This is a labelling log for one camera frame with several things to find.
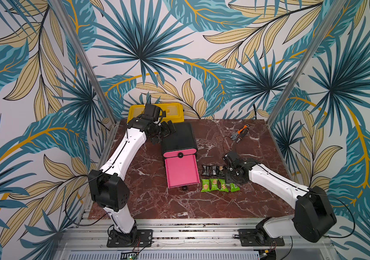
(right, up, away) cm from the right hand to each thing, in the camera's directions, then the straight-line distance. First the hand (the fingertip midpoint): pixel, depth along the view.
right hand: (232, 177), depth 86 cm
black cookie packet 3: (-5, +2, +7) cm, 9 cm away
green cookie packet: (-14, -6, +2) cm, 15 cm away
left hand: (-33, +22, -5) cm, 40 cm away
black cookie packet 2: (-9, +2, +6) cm, 12 cm away
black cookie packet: (-13, +3, +7) cm, 15 cm away
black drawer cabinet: (-26, +21, +5) cm, 34 cm away
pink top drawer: (-28, +13, -2) cm, 31 cm away
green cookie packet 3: (-4, -6, +1) cm, 8 cm away
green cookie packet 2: (-9, -4, +2) cm, 10 cm away
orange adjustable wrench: (+8, +22, +24) cm, 33 cm away
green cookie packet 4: (+1, -6, +2) cm, 7 cm away
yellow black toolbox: (-33, +37, +15) cm, 52 cm away
